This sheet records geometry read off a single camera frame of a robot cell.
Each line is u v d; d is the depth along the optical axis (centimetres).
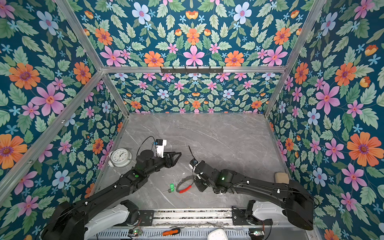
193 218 75
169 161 70
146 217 74
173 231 69
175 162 73
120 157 91
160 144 72
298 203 40
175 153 77
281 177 84
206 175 57
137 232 70
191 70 93
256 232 70
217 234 67
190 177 85
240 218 73
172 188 82
